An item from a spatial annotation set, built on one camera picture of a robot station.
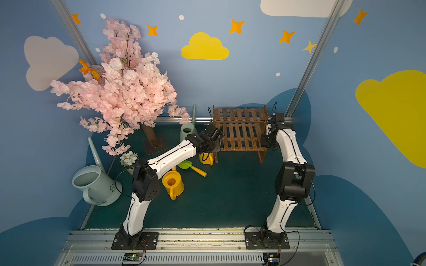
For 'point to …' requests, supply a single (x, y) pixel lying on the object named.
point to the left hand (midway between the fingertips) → (218, 144)
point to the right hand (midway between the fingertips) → (268, 142)
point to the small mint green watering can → (186, 129)
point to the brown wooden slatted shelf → (242, 127)
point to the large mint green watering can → (99, 188)
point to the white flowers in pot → (128, 159)
